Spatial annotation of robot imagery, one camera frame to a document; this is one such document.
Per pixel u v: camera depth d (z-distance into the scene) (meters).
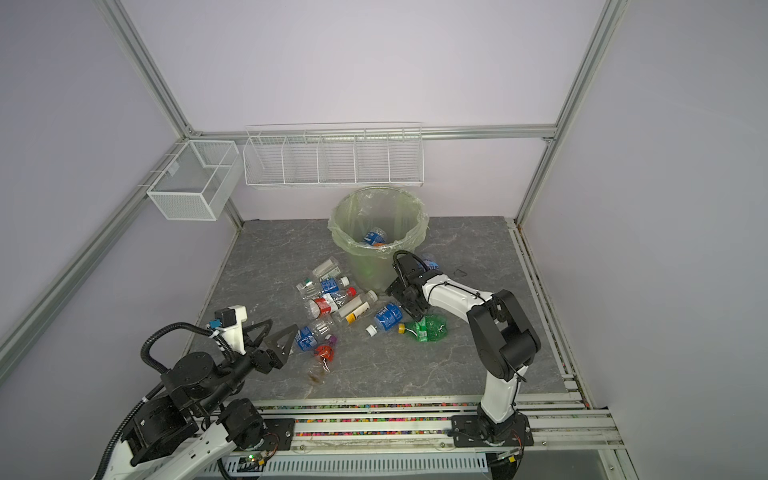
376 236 1.02
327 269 1.03
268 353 0.57
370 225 1.02
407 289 0.70
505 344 0.48
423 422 0.77
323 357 0.82
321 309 0.89
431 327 0.91
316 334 0.85
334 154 0.99
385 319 0.89
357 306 0.95
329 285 0.96
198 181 1.01
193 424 0.48
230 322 0.55
